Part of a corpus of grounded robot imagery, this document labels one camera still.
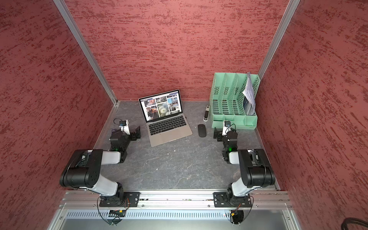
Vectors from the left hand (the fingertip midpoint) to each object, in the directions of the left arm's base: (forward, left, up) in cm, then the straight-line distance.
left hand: (133, 128), depth 94 cm
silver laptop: (+17, -18, -4) cm, 25 cm away
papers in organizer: (+17, -79, +12) cm, 81 cm away
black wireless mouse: (+4, -47, -8) cm, 48 cm away
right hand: (+1, -60, 0) cm, 60 cm away
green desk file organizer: (+37, -71, -8) cm, 80 cm away
